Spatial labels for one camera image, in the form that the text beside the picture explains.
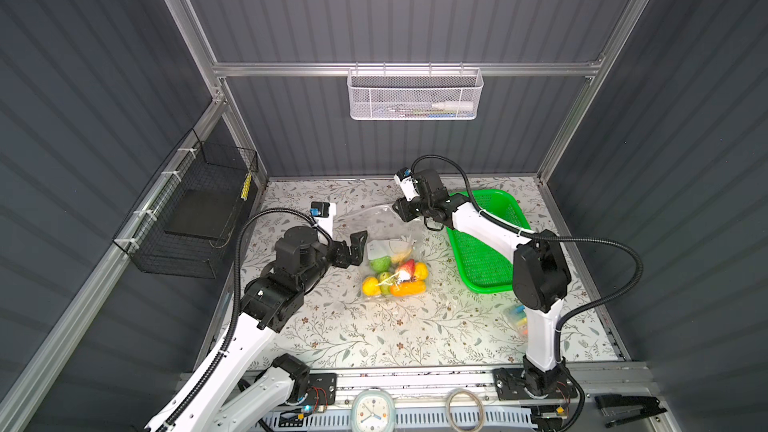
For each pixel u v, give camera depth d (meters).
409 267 0.85
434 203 0.72
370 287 0.85
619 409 0.69
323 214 0.58
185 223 0.70
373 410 0.69
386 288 0.86
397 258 0.93
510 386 0.73
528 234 0.54
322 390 0.72
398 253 0.92
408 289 0.84
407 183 0.82
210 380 0.41
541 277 0.52
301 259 0.49
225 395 0.42
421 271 0.87
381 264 0.91
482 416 0.70
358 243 0.62
